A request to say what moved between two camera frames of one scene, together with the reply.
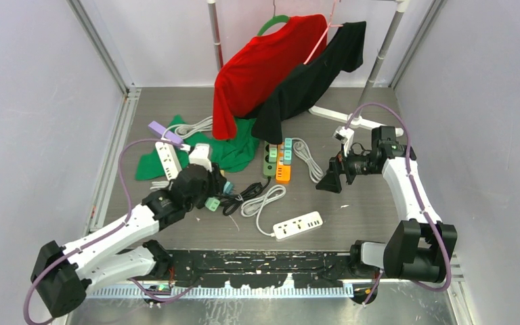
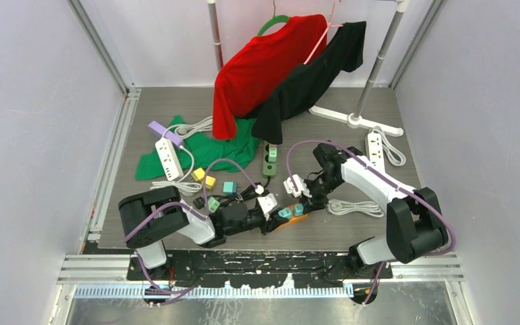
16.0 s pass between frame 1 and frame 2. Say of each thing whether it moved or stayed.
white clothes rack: stayed
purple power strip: stayed
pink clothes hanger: stayed
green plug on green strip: stayed
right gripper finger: moved
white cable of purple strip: stayed
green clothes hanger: stayed
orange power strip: moved
